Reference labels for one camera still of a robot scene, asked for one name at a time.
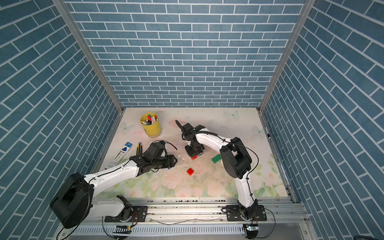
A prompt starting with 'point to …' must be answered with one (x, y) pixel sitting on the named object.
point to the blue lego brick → (169, 168)
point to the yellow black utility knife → (139, 149)
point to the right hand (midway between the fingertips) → (193, 155)
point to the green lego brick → (216, 158)
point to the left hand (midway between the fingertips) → (176, 162)
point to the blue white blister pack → (121, 156)
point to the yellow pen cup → (150, 122)
